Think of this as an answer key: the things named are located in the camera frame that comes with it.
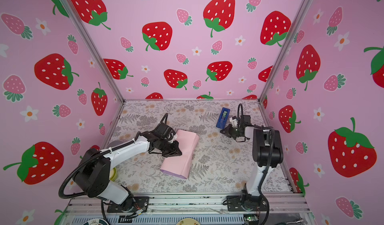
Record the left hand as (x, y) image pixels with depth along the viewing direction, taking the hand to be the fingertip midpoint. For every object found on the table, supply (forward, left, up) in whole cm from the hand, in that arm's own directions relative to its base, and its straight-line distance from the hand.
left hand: (183, 153), depth 83 cm
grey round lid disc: (+9, +45, -5) cm, 46 cm away
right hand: (+18, -24, -4) cm, 30 cm away
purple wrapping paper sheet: (-6, +2, -2) cm, 7 cm away
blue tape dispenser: (+29, -26, -3) cm, 39 cm away
